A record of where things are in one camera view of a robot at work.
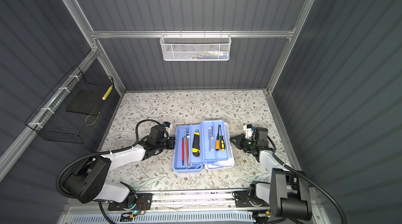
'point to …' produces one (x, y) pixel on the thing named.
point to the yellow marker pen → (106, 94)
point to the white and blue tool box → (208, 146)
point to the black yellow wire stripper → (196, 144)
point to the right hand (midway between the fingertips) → (231, 140)
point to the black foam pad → (86, 101)
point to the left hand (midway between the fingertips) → (178, 140)
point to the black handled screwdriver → (222, 144)
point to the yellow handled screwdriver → (218, 142)
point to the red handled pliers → (187, 150)
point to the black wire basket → (71, 112)
